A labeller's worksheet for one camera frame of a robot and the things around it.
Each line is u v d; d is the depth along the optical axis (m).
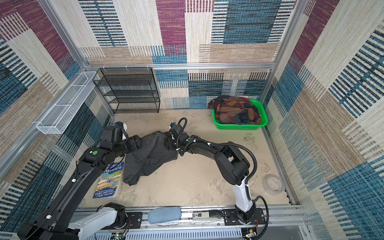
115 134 0.56
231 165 0.51
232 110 1.03
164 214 0.73
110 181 0.83
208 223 0.73
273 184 0.84
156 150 0.89
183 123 0.75
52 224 0.38
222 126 1.03
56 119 0.71
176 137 0.72
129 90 1.11
